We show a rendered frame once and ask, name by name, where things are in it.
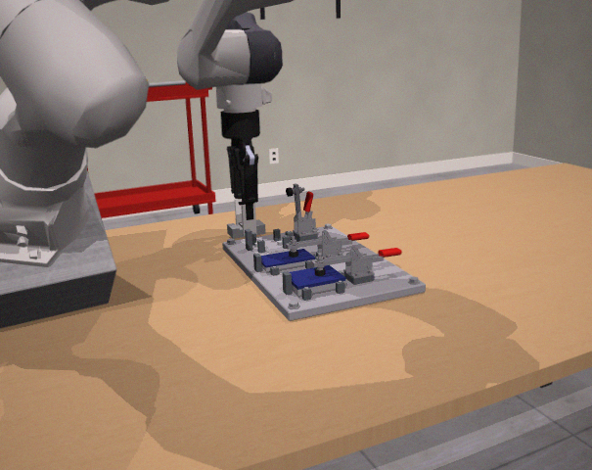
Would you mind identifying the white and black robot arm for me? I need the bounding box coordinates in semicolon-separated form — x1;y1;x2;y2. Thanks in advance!
0;0;294;267

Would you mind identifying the blue rectangular block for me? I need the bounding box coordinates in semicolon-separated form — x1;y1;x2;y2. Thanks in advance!
261;249;315;271

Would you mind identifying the blue flat plate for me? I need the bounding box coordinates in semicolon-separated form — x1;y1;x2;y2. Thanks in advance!
290;265;345;296

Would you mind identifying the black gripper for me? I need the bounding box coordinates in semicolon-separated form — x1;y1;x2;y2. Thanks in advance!
220;110;260;237

